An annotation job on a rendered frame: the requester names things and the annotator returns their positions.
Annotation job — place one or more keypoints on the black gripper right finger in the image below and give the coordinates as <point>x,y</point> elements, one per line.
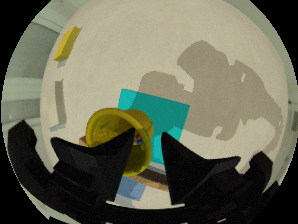
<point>186,171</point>

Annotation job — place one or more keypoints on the brown wooden plank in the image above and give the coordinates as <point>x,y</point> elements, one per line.
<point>150,178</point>

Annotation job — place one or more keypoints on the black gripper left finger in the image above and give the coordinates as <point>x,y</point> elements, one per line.
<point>106,162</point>

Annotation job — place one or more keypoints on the yellow rectangular block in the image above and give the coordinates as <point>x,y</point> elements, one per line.
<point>66,44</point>

